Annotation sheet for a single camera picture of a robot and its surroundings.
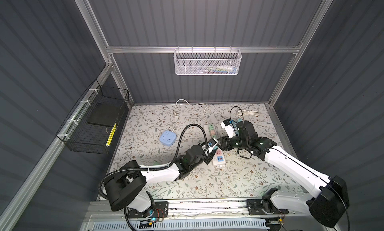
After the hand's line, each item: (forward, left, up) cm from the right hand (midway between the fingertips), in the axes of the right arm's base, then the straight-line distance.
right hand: (218, 142), depth 77 cm
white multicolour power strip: (-2, -1, -16) cm, 16 cm away
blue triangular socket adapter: (+12, +31, -15) cm, 36 cm away
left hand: (0, +2, -3) cm, 4 cm away
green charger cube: (+18, +2, -11) cm, 22 cm away
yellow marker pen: (-5, +51, +11) cm, 53 cm away
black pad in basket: (+9, +57, +14) cm, 59 cm away
